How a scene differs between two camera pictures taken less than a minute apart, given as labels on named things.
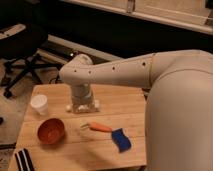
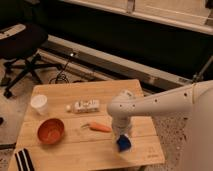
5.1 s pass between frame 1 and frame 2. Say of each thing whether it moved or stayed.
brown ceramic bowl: stayed
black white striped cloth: stayed
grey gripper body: moved
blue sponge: stayed
